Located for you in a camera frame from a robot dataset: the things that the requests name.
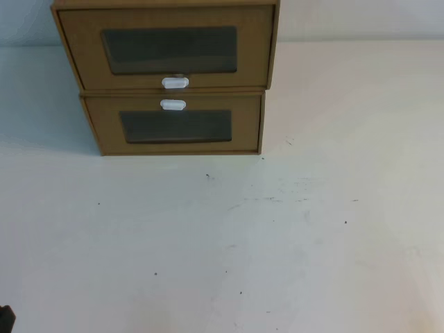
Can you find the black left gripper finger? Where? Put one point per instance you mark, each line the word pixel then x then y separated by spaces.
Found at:
pixel 7 319

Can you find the cardboard drawer with window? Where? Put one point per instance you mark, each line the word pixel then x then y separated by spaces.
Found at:
pixel 211 124
pixel 161 45

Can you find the upper cardboard shoebox shell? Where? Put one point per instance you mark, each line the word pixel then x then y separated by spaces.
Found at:
pixel 81 23

